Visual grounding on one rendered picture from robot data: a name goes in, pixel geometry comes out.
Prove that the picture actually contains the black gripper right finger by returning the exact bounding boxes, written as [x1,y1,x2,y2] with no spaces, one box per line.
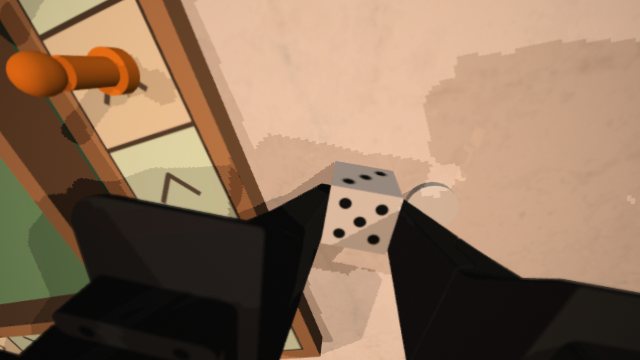
[388,199,640,360]

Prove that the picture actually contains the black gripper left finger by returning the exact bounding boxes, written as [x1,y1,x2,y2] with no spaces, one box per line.
[70,183,331,360]

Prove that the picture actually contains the white die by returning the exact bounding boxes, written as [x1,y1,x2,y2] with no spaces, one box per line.
[321,161,404,255]

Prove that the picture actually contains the orange game pawn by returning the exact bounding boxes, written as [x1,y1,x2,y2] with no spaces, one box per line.
[6,46,140,98]

